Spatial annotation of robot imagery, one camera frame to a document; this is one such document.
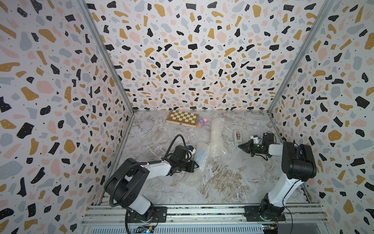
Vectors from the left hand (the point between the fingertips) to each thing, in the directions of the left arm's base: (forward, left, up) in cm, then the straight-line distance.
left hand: (199, 166), depth 88 cm
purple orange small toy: (+35, -2, 0) cm, 35 cm away
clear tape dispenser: (+20, -28, +1) cm, 34 cm away
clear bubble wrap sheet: (+10, -12, +4) cm, 16 cm away
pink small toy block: (+38, -6, -1) cm, 38 cm away
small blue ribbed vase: (+6, -2, +3) cm, 7 cm away
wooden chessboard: (+39, +11, 0) cm, 41 cm away
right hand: (+14, -28, 0) cm, 31 cm away
